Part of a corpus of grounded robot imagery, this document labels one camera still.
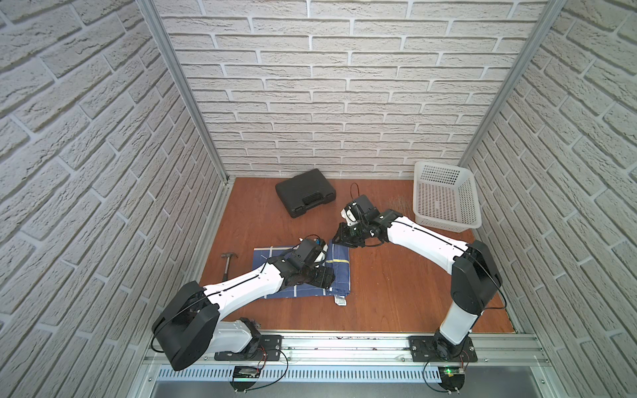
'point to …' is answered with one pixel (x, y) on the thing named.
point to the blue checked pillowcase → (337, 258)
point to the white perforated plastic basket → (444, 196)
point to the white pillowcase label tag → (340, 300)
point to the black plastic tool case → (308, 189)
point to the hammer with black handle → (228, 256)
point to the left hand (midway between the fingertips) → (329, 273)
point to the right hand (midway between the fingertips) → (337, 240)
